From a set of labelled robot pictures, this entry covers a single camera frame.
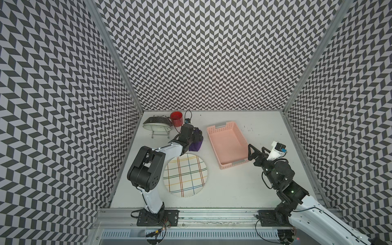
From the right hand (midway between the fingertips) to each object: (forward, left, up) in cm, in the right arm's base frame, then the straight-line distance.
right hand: (254, 148), depth 75 cm
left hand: (+19, +31, -12) cm, 38 cm away
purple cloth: (+12, +31, -17) cm, 37 cm away
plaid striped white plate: (-7, +36, -17) cm, 40 cm away
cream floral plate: (+25, +59, -13) cm, 66 cm away
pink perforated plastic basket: (+17, +9, -24) cm, 31 cm away
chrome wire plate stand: (+22, +54, -16) cm, 61 cm away
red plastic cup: (+31, +44, -11) cm, 55 cm away
